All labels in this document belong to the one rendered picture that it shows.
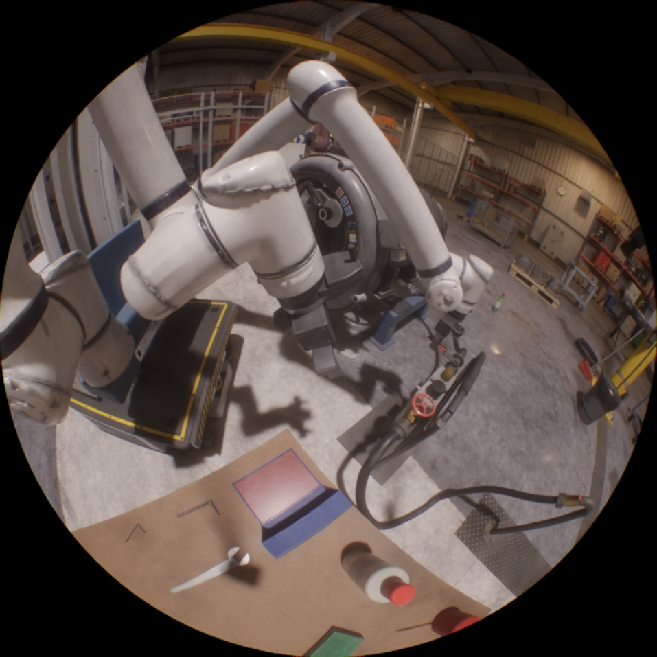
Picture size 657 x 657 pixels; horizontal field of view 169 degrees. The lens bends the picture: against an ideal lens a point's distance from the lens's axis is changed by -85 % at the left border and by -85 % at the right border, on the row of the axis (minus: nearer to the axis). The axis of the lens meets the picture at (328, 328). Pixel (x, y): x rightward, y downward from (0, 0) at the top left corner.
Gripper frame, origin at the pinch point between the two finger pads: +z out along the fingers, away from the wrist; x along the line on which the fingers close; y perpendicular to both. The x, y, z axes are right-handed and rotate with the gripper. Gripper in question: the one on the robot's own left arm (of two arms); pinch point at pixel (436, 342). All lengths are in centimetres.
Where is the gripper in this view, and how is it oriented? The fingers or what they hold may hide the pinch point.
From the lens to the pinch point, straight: 83.9
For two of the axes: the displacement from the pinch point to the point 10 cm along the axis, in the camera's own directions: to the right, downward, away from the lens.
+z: -1.3, 7.0, 7.0
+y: 6.4, 6.0, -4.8
